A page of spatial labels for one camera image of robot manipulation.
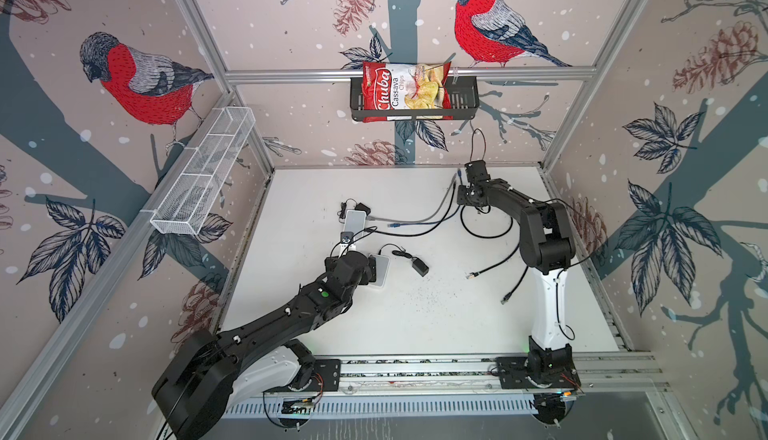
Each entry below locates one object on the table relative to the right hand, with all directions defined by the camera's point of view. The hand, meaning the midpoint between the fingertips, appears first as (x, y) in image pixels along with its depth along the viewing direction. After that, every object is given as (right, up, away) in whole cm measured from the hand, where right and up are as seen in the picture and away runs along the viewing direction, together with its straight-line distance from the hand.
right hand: (462, 199), depth 108 cm
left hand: (-36, -16, -24) cm, 46 cm away
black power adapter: (-18, -20, -16) cm, 31 cm away
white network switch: (-39, -7, -7) cm, 40 cm away
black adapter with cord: (-44, -5, -3) cm, 44 cm away
